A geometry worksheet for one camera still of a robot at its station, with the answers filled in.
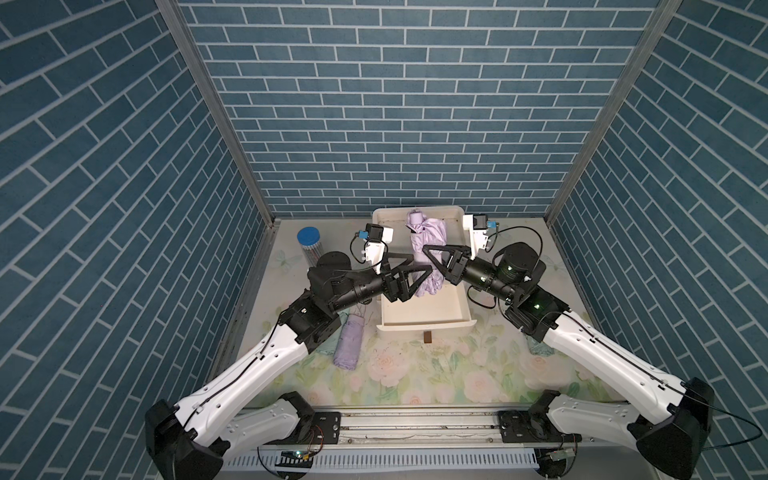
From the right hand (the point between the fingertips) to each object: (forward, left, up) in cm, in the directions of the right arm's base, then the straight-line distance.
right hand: (429, 252), depth 62 cm
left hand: (-4, -1, -1) cm, 4 cm away
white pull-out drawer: (+3, -8, -30) cm, 31 cm away
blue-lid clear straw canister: (+17, +35, -18) cm, 43 cm away
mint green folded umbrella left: (-8, +25, -35) cm, 44 cm away
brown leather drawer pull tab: (-7, -2, -26) cm, 27 cm away
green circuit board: (-34, +29, -41) cm, 61 cm away
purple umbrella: (-7, +20, -35) cm, 41 cm away
